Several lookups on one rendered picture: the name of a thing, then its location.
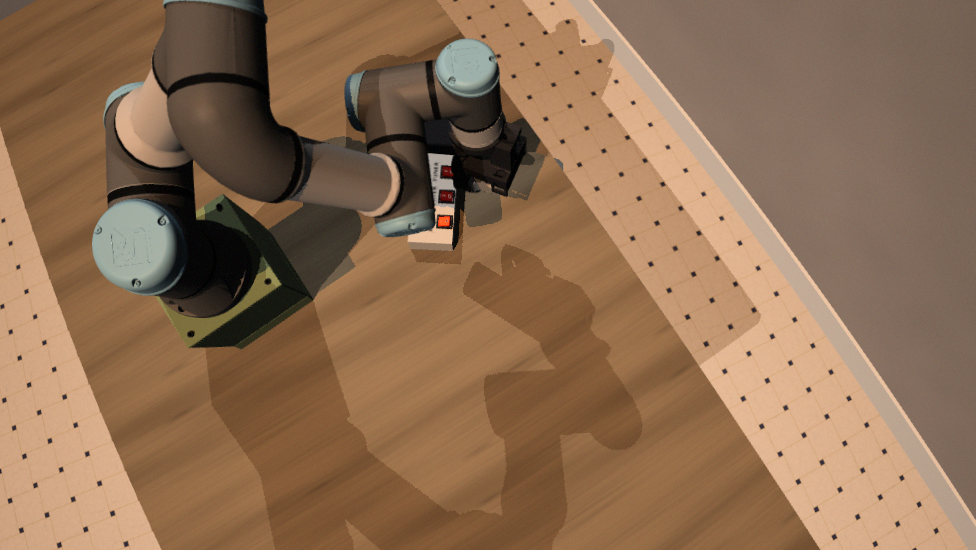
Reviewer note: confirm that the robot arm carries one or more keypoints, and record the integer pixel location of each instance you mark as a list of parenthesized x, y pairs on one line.
[(216, 88)]

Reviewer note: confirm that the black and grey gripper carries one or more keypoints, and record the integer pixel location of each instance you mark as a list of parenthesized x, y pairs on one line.
[(494, 168)]

